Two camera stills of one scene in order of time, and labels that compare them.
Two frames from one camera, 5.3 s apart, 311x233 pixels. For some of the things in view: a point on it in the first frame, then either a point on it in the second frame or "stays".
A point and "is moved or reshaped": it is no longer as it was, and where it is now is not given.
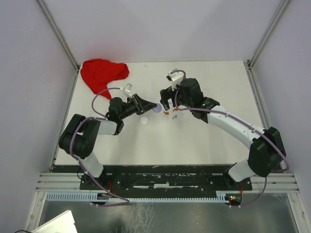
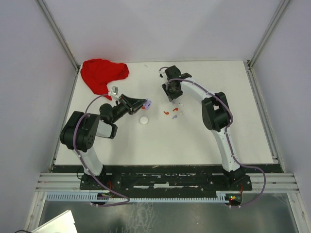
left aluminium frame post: (61, 35) stays
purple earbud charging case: (158, 108) is moved or reshaped
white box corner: (64, 223) stays
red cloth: (97, 73) stays
